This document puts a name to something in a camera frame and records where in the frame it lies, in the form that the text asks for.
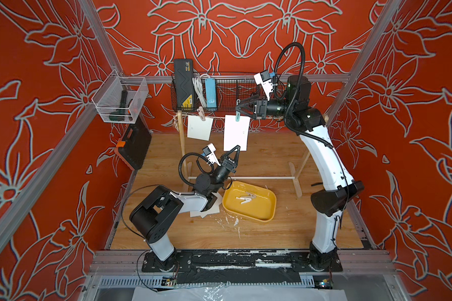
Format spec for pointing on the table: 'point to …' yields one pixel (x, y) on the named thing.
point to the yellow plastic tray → (258, 202)
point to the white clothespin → (247, 200)
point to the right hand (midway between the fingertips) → (235, 106)
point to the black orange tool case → (134, 147)
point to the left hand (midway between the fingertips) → (241, 148)
